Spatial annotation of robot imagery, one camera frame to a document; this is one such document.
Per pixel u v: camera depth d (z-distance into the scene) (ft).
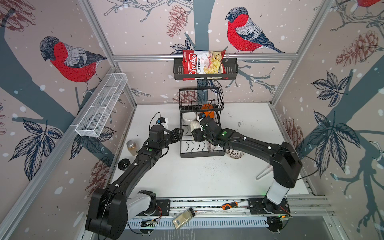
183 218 2.22
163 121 2.41
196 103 3.86
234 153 2.97
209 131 2.08
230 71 3.05
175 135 2.40
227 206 2.39
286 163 1.48
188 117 3.40
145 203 2.00
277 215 2.35
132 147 2.82
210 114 3.43
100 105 2.55
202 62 2.87
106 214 1.28
